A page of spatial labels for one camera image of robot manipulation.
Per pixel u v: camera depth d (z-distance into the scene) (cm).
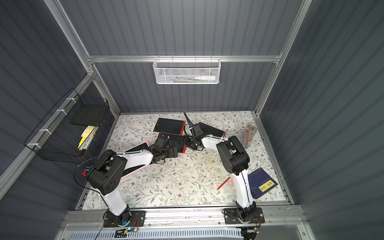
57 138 69
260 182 83
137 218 73
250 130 87
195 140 81
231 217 73
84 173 75
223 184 85
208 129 112
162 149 76
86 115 81
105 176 48
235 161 54
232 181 85
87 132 75
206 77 92
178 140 105
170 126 115
